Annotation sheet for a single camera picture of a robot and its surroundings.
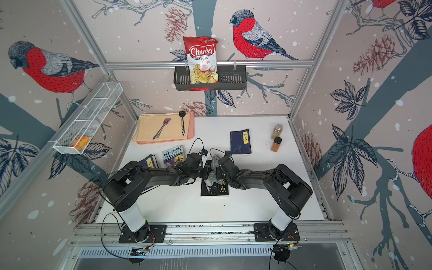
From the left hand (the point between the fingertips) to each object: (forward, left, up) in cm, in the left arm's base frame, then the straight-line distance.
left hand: (214, 167), depth 92 cm
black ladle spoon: (+44, +26, -2) cm, 51 cm away
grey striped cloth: (-6, +1, +1) cm, 6 cm away
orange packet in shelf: (-4, +52, +31) cm, 61 cm away
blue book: (+20, -16, -3) cm, 26 cm away
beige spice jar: (+23, -39, +5) cm, 45 cm away
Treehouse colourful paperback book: (+8, +25, -1) cm, 26 cm away
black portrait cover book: (-11, -3, -1) cm, 12 cm away
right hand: (0, -2, -1) cm, 2 cm away
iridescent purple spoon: (+37, +36, -2) cm, 52 cm away
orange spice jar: (+13, -36, +3) cm, 39 cm away
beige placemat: (+36, +49, -4) cm, 61 cm away
